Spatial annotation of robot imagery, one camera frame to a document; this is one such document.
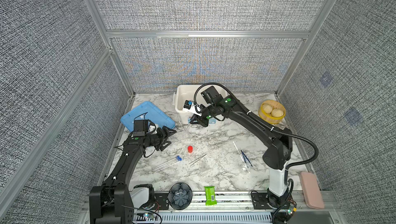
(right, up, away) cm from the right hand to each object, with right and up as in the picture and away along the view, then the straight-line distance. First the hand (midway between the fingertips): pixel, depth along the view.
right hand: (192, 118), depth 80 cm
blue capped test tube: (-8, -23, +6) cm, 25 cm away
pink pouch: (+58, -37, -7) cm, 69 cm away
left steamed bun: (+50, +5, +23) cm, 55 cm away
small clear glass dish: (+28, -28, +4) cm, 40 cm away
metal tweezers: (+3, -24, +8) cm, 25 cm away
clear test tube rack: (-6, -8, +20) cm, 23 cm away
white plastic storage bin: (-6, +16, +21) cm, 26 cm away
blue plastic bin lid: (-33, +3, +30) cm, 45 cm away
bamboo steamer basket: (+49, -1, +20) cm, 53 cm away
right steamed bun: (+55, +2, +21) cm, 59 cm away
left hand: (-9, -9, +1) cm, 13 cm away
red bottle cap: (-1, -18, +8) cm, 20 cm away
